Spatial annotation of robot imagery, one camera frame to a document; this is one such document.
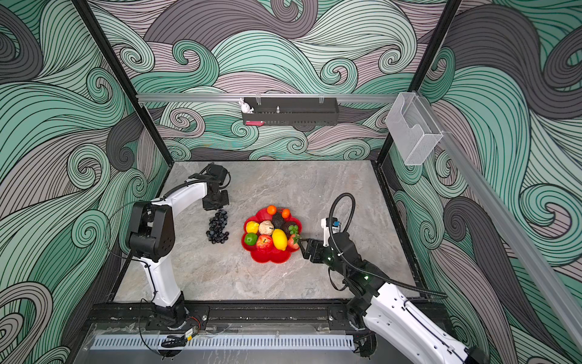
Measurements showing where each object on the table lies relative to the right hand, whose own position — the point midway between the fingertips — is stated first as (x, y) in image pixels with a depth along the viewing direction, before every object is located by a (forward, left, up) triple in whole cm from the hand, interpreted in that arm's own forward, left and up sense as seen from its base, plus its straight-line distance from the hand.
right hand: (303, 244), depth 75 cm
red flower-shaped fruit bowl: (+1, +14, -12) cm, 19 cm away
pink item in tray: (+44, +18, +18) cm, 51 cm away
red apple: (+5, +14, -9) cm, 18 cm away
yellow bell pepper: (+11, +20, -9) cm, 25 cm away
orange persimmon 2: (+17, +6, -8) cm, 20 cm away
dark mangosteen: (+10, +4, -8) cm, 13 cm away
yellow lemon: (+6, +9, -9) cm, 14 cm away
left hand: (+23, +35, -8) cm, 42 cm away
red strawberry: (+4, +3, -7) cm, 9 cm away
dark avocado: (+15, +9, -10) cm, 20 cm away
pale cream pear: (+10, +14, -7) cm, 19 cm away
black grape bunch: (+14, +35, -10) cm, 39 cm away
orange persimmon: (+18, +12, -7) cm, 23 cm away
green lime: (+5, +19, -6) cm, 21 cm away
